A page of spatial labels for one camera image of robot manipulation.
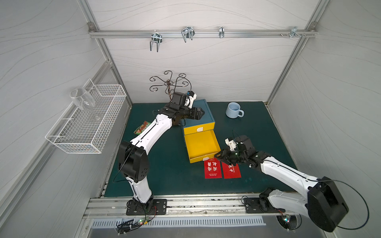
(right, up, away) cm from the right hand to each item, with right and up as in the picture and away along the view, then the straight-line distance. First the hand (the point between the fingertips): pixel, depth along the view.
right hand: (215, 155), depth 80 cm
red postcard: (0, -9, +6) cm, 11 cm away
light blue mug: (+18, +27, +31) cm, 45 cm away
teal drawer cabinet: (-4, +21, +5) cm, 22 cm away
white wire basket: (-63, +15, -14) cm, 66 cm away
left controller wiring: (-42, -28, -14) cm, 52 cm away
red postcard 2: (+10, -11, +6) cm, 16 cm away
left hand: (-8, +24, +3) cm, 26 cm away
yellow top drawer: (-9, +15, +1) cm, 17 cm away
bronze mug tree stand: (-27, +41, +9) cm, 50 cm away
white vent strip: (-19, -29, -10) cm, 36 cm away
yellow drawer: (-7, +4, +8) cm, 11 cm away
